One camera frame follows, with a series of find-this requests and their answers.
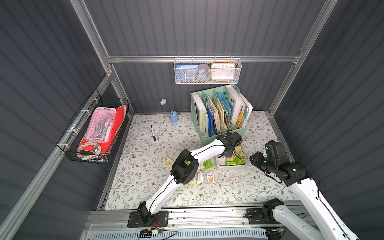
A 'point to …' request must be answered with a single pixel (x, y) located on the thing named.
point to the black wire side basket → (69, 144)
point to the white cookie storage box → (238, 160)
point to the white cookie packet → (210, 177)
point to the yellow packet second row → (193, 182)
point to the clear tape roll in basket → (97, 152)
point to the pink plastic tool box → (102, 125)
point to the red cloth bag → (120, 115)
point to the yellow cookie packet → (201, 166)
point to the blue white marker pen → (154, 136)
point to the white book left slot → (201, 112)
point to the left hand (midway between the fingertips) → (225, 150)
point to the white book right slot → (236, 105)
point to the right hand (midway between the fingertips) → (255, 158)
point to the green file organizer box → (217, 111)
